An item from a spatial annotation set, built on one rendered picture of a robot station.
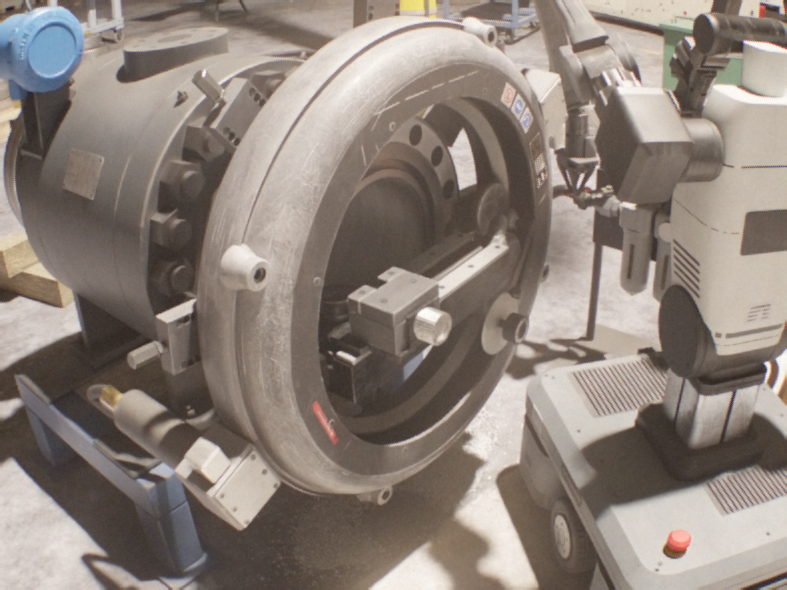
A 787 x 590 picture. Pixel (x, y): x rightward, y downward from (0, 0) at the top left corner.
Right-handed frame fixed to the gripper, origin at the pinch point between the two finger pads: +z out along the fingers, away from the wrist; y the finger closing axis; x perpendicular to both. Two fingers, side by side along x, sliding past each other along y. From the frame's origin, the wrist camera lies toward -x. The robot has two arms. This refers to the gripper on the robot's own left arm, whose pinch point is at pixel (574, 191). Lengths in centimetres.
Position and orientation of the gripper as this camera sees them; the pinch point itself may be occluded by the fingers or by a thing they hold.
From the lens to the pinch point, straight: 188.3
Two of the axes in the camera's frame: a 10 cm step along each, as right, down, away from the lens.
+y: -4.0, -4.3, 8.1
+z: 0.2, 8.8, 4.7
